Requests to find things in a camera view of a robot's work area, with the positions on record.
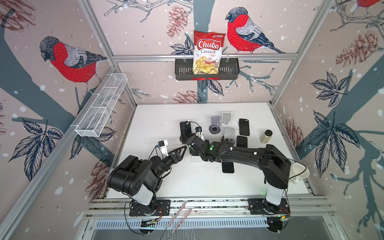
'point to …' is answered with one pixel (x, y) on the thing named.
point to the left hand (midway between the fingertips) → (186, 147)
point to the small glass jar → (266, 136)
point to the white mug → (298, 168)
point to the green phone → (241, 141)
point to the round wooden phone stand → (229, 137)
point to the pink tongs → (179, 225)
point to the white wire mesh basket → (96, 113)
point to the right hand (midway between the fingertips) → (194, 144)
